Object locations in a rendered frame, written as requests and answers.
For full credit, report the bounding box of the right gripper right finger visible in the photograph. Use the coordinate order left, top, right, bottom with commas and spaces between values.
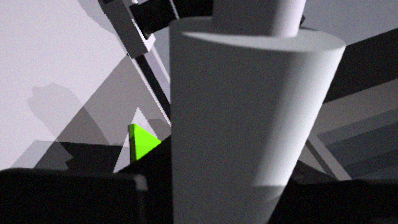
268, 160, 398, 224

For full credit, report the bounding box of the grey wall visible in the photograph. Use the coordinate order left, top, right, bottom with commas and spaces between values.
298, 78, 398, 177

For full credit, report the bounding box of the flat green block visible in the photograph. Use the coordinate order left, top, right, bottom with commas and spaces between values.
129, 123, 161, 163

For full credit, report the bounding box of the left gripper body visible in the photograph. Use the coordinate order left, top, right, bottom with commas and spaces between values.
190, 0, 306, 26

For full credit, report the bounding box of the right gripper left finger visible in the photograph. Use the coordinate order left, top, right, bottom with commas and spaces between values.
0, 135, 174, 224

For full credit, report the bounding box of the grey tapered cylinder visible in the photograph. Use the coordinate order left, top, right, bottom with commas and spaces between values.
169, 0, 346, 224

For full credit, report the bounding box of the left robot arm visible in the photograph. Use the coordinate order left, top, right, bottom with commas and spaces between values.
129, 0, 194, 40

